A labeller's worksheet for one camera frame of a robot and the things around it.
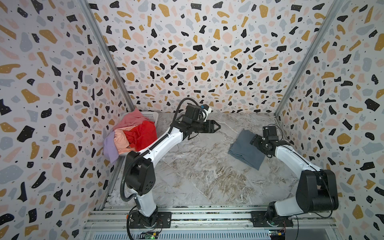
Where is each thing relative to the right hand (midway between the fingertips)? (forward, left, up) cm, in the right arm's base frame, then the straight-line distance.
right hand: (253, 139), depth 92 cm
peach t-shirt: (-7, +76, +7) cm, 77 cm away
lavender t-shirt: (-9, +84, +2) cm, 85 cm away
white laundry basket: (+23, +69, -3) cm, 73 cm away
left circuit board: (-48, +56, -10) cm, 74 cm away
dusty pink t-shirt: (+17, +79, 0) cm, 80 cm away
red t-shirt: (-1, +68, +3) cm, 68 cm away
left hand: (-2, +24, +16) cm, 29 cm away
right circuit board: (-47, -5, -12) cm, 49 cm away
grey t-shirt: (0, +5, -11) cm, 12 cm away
